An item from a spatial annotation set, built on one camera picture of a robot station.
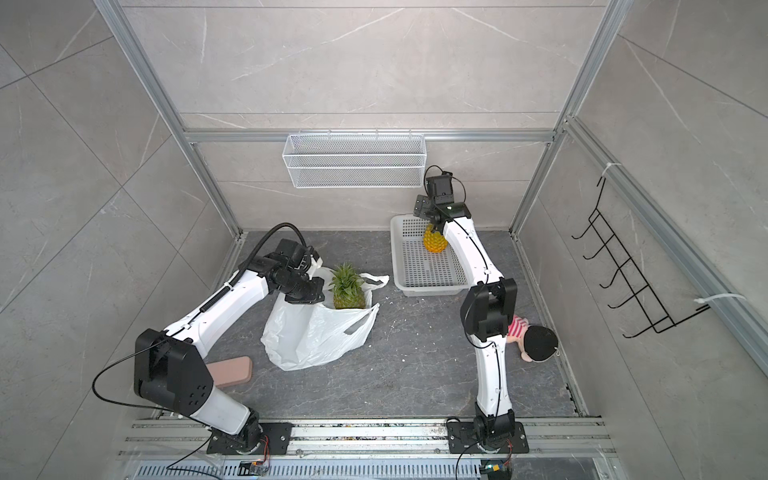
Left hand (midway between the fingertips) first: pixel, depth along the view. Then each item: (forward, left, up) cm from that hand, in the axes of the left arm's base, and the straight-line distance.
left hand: (327, 293), depth 84 cm
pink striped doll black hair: (-13, -60, -9) cm, 62 cm away
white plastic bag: (-9, +9, -9) cm, 15 cm away
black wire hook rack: (-7, -74, +16) cm, 76 cm away
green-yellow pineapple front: (0, -6, +1) cm, 6 cm away
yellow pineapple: (+25, -35, -8) cm, 44 cm away
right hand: (+26, -34, +9) cm, 44 cm away
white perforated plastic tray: (+17, -28, -15) cm, 36 cm away
